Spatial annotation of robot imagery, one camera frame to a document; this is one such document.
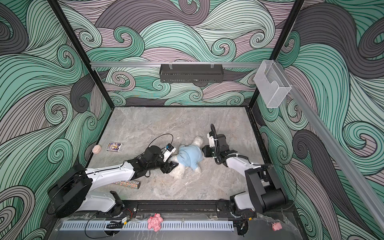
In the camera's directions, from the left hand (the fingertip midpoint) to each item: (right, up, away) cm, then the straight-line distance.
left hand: (174, 159), depth 84 cm
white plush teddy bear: (+2, -5, -4) cm, 7 cm away
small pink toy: (+49, -26, -17) cm, 58 cm away
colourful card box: (-41, +5, +11) cm, 43 cm away
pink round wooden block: (-51, +4, +9) cm, 52 cm away
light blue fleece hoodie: (+9, +2, -1) cm, 9 cm away
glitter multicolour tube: (-22, -12, -6) cm, 26 cm away
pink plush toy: (-7, -24, -17) cm, 30 cm away
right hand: (+18, +5, +6) cm, 19 cm away
